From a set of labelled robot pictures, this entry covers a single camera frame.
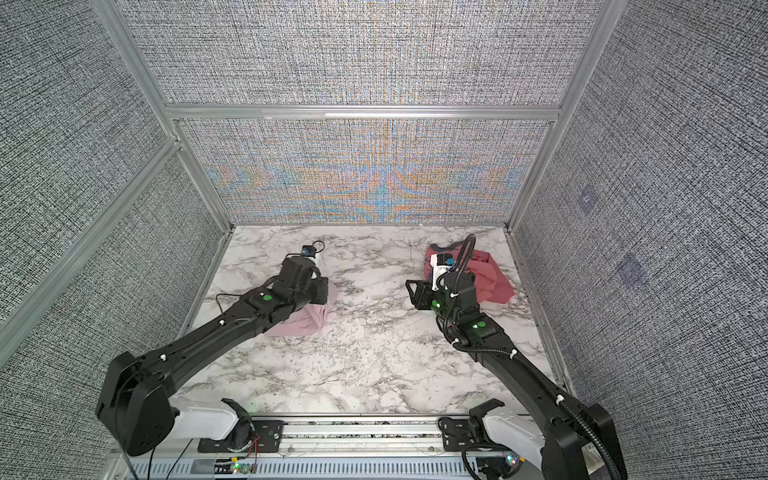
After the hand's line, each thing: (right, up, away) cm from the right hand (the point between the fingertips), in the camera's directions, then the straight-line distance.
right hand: (412, 281), depth 80 cm
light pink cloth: (-30, -12, +8) cm, 33 cm away
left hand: (-24, -1, +4) cm, 24 cm away
